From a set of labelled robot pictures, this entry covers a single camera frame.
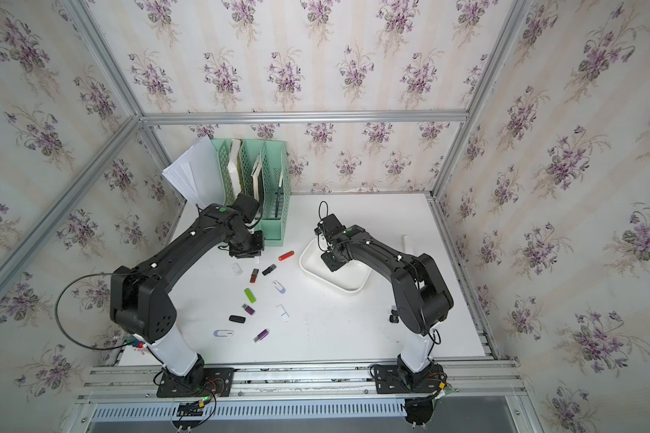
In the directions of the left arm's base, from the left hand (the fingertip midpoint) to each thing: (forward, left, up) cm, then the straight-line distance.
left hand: (263, 253), depth 85 cm
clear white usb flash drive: (+2, +12, -13) cm, 18 cm away
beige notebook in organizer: (+30, +6, +7) cm, 31 cm away
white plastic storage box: (-5, -27, -8) cm, 29 cm away
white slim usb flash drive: (-15, -6, -13) cm, 21 cm away
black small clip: (-16, -42, -11) cm, 47 cm away
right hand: (+2, -24, -7) cm, 25 cm away
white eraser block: (+11, -51, -10) cm, 53 cm away
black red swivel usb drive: (-1, +5, -12) cm, 13 cm away
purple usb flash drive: (-21, 0, -14) cm, 25 cm away
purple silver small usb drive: (-13, +5, -13) cm, 19 cm away
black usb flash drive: (-16, +8, -13) cm, 22 cm away
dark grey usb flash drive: (+1, 0, -13) cm, 13 cm away
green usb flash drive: (-9, +5, -14) cm, 17 cm away
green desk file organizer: (+43, +1, -2) cm, 43 cm away
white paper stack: (+29, +26, +10) cm, 40 cm away
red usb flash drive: (+7, -6, -13) cm, 16 cm away
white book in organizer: (+28, +12, +13) cm, 33 cm away
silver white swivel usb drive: (-20, +12, -13) cm, 27 cm away
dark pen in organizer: (+29, -2, -1) cm, 29 cm away
